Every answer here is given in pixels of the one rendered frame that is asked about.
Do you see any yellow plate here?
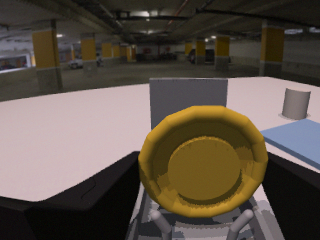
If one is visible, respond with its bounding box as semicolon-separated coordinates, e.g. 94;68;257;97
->
137;105;268;219

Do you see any dark grey cylinder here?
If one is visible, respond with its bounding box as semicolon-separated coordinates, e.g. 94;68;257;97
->
281;87;311;120

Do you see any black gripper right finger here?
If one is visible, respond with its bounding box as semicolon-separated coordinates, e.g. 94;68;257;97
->
261;152;320;240

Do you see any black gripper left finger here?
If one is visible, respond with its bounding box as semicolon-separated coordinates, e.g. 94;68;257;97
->
0;151;140;240

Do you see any blue flat square slab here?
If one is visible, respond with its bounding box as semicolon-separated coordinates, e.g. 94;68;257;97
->
260;119;320;169

